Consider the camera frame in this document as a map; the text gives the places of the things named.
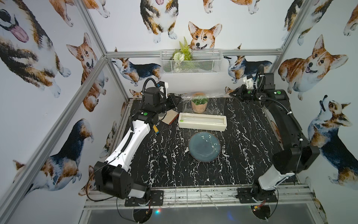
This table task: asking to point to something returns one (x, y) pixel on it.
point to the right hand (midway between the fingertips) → (228, 91)
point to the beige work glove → (170, 116)
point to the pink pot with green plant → (199, 101)
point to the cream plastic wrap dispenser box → (203, 121)
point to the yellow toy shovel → (156, 130)
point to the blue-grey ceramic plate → (204, 146)
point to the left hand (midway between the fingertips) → (184, 95)
